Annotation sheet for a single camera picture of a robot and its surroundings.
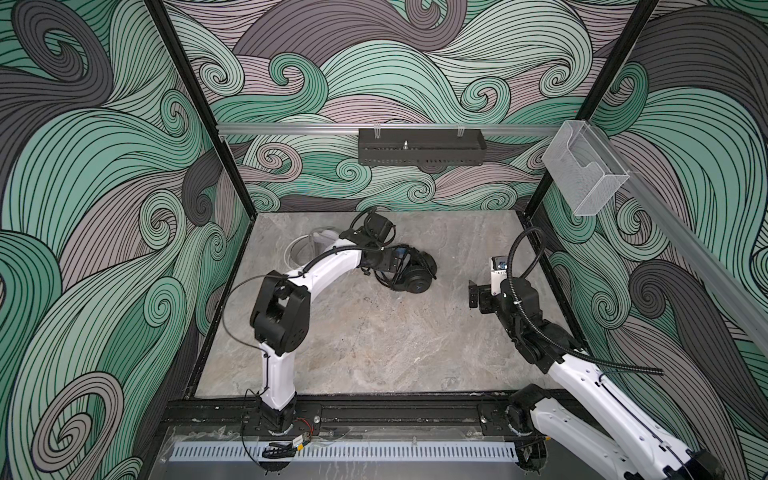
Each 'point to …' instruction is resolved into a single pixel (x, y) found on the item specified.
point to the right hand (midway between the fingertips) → (490, 279)
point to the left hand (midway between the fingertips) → (384, 259)
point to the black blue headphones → (415, 270)
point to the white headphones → (300, 250)
